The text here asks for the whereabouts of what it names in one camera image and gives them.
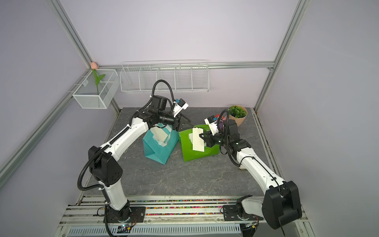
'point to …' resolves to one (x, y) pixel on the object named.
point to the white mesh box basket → (86, 94)
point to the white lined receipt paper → (159, 135)
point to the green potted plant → (237, 111)
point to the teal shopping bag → (155, 151)
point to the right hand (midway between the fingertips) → (200, 134)
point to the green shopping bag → (188, 153)
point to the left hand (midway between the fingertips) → (191, 124)
